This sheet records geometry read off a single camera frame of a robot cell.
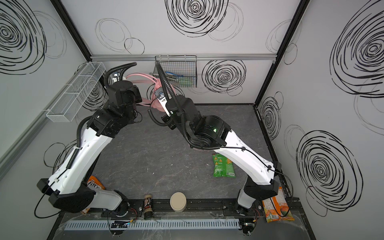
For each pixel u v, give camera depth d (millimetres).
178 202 698
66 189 376
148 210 707
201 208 752
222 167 847
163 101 436
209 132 361
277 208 722
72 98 760
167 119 478
